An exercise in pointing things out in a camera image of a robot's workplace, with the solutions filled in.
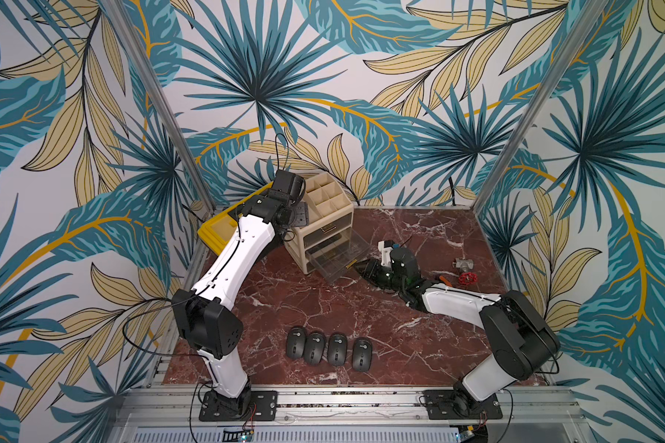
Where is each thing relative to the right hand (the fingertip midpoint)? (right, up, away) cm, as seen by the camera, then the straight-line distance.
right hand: (354, 266), depth 88 cm
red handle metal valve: (+39, -5, +7) cm, 40 cm away
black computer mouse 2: (-12, -23, -6) cm, 27 cm away
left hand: (-18, +15, -7) cm, 25 cm away
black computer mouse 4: (+2, -24, -6) cm, 25 cm away
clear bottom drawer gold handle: (-6, +2, +11) cm, 13 cm away
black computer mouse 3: (-5, -24, -6) cm, 25 cm away
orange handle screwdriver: (+32, -6, +8) cm, 34 cm away
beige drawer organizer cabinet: (-7, +16, -3) cm, 18 cm away
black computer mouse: (-18, -22, -4) cm, 28 cm away
